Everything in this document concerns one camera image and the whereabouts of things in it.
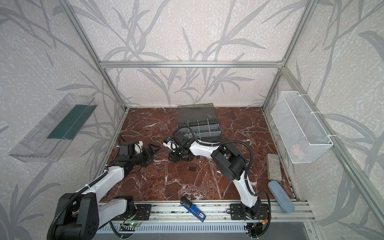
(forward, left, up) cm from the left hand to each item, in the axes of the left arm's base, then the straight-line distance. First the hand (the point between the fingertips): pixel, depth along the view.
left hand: (159, 147), depth 86 cm
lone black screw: (-9, -19, -10) cm, 23 cm away
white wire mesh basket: (-8, -67, +26) cm, 72 cm away
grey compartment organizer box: (+31, -25, -12) cm, 42 cm away
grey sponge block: (-9, -68, -7) cm, 68 cm away
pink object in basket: (-7, -72, +11) cm, 73 cm away
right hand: (+1, -6, -7) cm, 9 cm away
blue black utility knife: (-30, -21, -5) cm, 37 cm away
